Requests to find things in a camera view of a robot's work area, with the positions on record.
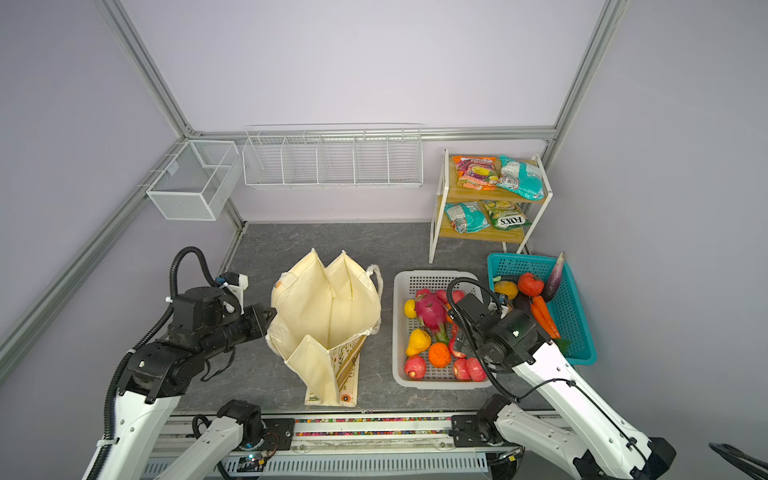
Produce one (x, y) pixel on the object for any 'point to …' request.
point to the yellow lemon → (409, 309)
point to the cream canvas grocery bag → (322, 316)
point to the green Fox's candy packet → (505, 215)
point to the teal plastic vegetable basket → (565, 309)
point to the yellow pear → (419, 341)
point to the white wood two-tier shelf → (488, 199)
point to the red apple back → (457, 296)
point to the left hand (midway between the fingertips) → (276, 316)
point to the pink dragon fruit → (432, 308)
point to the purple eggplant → (552, 283)
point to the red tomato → (528, 284)
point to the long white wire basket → (382, 155)
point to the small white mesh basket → (197, 181)
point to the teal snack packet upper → (525, 178)
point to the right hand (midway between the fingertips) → (480, 345)
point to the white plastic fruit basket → (406, 285)
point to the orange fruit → (439, 355)
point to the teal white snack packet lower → (466, 217)
